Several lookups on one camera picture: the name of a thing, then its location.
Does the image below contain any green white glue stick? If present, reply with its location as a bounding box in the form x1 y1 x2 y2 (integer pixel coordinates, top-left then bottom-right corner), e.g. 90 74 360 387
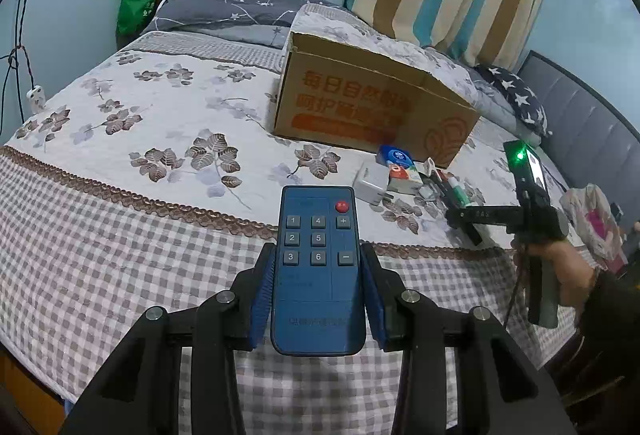
447 174 470 208

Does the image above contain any white power strip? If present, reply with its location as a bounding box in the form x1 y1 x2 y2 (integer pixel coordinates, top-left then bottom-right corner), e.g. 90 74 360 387
26 84 47 114

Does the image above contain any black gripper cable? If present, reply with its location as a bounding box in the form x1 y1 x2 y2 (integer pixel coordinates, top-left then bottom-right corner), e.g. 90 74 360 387
502 246 532 331

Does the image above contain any blue small carton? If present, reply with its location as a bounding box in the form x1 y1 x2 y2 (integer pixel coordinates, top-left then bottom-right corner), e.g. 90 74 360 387
376 145 423 195

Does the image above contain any star pattern navy pillow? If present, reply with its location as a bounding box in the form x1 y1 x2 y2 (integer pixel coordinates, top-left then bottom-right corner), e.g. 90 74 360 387
475 65 552 137

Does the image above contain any person right hand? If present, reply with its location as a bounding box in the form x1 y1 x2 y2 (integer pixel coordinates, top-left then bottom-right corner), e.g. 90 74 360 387
512 240 598 315

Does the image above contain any blue remote control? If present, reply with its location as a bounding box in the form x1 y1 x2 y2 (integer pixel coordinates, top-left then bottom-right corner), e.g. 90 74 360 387
270 186 366 357

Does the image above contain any right forearm dark sleeve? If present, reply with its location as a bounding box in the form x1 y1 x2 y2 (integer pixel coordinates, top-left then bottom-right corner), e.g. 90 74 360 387
556 273 639 434

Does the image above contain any black marker pen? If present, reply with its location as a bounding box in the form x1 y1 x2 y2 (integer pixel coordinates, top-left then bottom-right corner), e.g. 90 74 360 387
428 172 483 247

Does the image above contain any white power adapter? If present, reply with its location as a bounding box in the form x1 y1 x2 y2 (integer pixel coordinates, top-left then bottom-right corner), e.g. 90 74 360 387
352 160 394 206

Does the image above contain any floral checked bedspread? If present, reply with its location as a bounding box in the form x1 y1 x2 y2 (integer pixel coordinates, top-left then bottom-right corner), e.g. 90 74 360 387
1 31 515 434

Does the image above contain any grey padded headboard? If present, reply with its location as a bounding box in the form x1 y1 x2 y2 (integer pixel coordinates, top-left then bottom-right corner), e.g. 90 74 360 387
518 51 640 230

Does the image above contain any white plastic bag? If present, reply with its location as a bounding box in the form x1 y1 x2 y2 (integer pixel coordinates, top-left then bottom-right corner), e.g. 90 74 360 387
560 184 628 273

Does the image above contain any red black lighter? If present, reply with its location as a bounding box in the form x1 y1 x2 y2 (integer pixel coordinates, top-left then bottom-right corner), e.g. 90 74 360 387
431 169 451 196

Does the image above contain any brown cardboard box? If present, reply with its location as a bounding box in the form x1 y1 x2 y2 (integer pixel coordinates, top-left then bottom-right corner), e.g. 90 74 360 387
273 32 480 168

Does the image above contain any white plastic clip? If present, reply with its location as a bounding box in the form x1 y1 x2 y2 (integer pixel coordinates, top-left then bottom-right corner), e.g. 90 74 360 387
423 158 437 177

